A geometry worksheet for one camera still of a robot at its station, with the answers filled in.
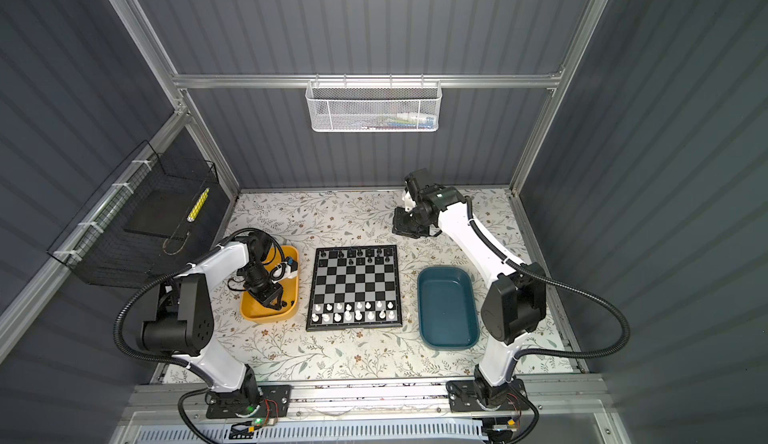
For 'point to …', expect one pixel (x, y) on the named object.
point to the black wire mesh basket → (101, 252)
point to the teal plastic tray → (447, 310)
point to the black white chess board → (355, 287)
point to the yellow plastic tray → (284, 267)
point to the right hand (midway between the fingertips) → (397, 231)
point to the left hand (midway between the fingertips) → (268, 303)
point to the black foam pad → (164, 212)
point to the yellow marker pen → (196, 208)
